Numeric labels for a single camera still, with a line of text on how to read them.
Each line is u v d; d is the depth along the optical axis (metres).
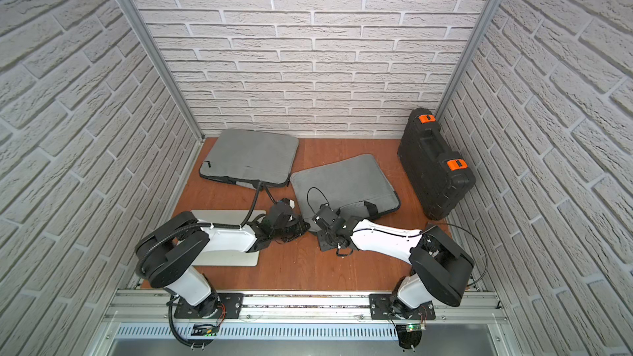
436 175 0.81
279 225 0.71
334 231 0.65
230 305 0.73
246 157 1.10
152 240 0.47
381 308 0.74
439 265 0.43
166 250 0.46
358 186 0.99
